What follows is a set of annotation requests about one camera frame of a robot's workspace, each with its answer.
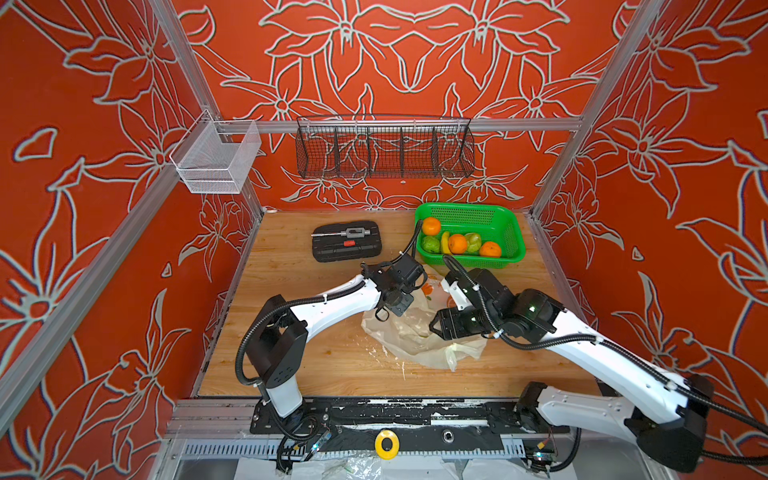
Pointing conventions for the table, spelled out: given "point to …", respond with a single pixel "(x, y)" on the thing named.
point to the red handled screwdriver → (349, 243)
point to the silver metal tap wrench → (351, 233)
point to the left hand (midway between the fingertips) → (398, 294)
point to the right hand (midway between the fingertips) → (434, 326)
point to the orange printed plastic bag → (408, 336)
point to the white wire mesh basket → (214, 156)
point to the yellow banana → (445, 243)
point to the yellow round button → (387, 444)
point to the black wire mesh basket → (385, 146)
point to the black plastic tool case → (330, 248)
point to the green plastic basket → (494, 222)
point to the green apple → (474, 242)
